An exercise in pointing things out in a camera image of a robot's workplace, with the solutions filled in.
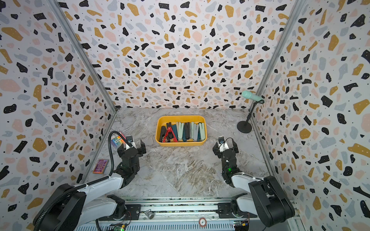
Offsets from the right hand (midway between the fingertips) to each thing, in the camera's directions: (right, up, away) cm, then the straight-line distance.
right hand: (228, 141), depth 87 cm
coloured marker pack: (-75, -1, +13) cm, 76 cm away
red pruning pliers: (-38, +6, +16) cm, 42 cm away
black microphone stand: (+18, +8, +23) cm, 30 cm away
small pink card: (-78, -15, +1) cm, 80 cm away
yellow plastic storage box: (-44, +13, +20) cm, 50 cm away
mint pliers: (-31, +8, +17) cm, 36 cm away
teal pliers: (-35, +6, +19) cm, 40 cm away
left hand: (-56, 0, -2) cm, 56 cm away
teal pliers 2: (-28, 0, +13) cm, 31 cm away
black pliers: (-43, +4, +16) cm, 46 cm away
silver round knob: (-43, -34, -16) cm, 57 cm away
